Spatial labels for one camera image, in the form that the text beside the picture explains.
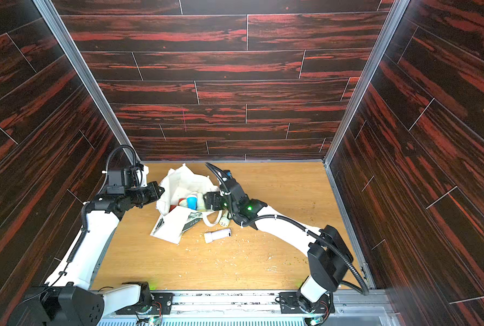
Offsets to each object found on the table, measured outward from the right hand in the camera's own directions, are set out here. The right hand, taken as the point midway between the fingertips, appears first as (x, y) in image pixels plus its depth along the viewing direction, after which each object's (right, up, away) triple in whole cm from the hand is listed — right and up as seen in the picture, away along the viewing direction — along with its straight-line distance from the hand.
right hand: (216, 192), depth 82 cm
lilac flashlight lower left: (-4, -20, +7) cm, 21 cm away
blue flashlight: (-12, -4, +9) cm, 16 cm away
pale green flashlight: (+2, -14, +11) cm, 18 cm away
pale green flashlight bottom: (-9, -6, +10) cm, 15 cm away
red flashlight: (-17, -5, +11) cm, 21 cm away
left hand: (-20, +2, -3) cm, 20 cm away
